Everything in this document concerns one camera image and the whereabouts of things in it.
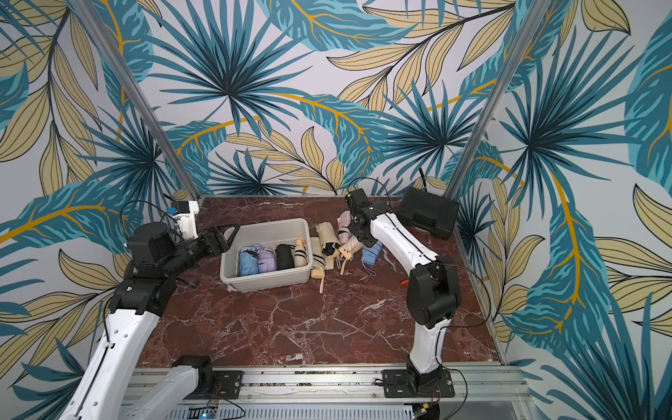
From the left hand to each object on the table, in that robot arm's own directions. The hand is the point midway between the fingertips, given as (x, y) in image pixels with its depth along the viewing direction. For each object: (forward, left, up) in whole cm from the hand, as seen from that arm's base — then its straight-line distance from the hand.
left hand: (232, 232), depth 68 cm
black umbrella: (+11, -8, -30) cm, 33 cm away
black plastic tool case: (+31, -65, -25) cm, 76 cm away
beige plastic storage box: (+15, -8, -20) cm, 26 cm away
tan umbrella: (+8, -31, -19) cm, 37 cm away
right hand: (+15, -35, -18) cm, 42 cm away
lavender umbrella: (+9, -2, -28) cm, 30 cm away
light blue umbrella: (+8, +4, -28) cm, 29 cm away
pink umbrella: (+21, -30, -27) cm, 46 cm away
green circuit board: (-37, +7, -34) cm, 51 cm away
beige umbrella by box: (+18, -24, -27) cm, 41 cm away
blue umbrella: (+12, -40, -29) cm, 51 cm away
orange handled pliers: (+1, -51, -31) cm, 59 cm away
